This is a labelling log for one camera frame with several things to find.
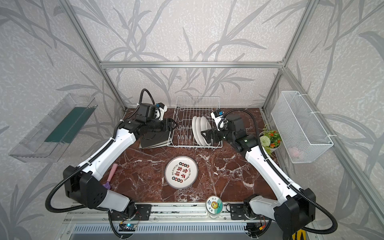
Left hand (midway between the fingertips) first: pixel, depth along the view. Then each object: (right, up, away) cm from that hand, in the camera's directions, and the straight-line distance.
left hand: (176, 121), depth 79 cm
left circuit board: (-22, -51, -8) cm, 56 cm away
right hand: (+18, -2, -2) cm, 18 cm away
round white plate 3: (+12, -6, +9) cm, 16 cm away
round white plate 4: (+16, -2, +13) cm, 20 cm away
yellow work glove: (+57, -51, -13) cm, 78 cm away
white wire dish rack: (+2, +11, +40) cm, 41 cm away
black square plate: (-8, -8, -11) cm, 16 cm away
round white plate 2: (+9, -5, +8) cm, 13 cm away
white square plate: (-11, -15, +18) cm, 26 cm away
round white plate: (+1, -30, +8) cm, 31 cm away
